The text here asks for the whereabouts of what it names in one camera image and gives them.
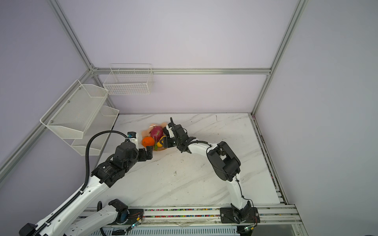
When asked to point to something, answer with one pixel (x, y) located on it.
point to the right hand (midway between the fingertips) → (160, 143)
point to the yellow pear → (159, 144)
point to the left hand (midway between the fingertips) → (143, 149)
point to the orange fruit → (147, 141)
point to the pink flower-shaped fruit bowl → (147, 133)
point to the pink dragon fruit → (157, 132)
